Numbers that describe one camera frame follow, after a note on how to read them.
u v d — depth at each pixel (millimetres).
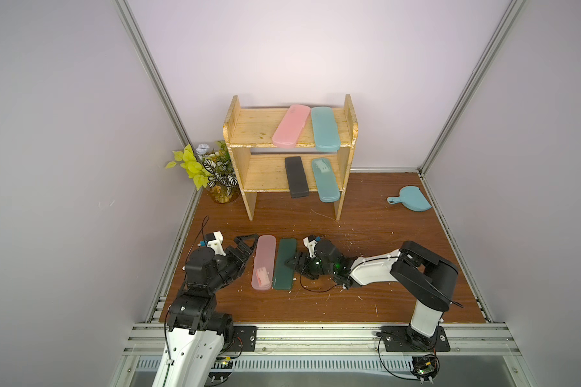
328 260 696
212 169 873
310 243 828
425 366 696
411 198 1101
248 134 741
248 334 750
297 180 875
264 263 885
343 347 726
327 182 879
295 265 774
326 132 711
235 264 630
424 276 492
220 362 716
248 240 663
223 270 595
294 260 790
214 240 666
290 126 742
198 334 478
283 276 839
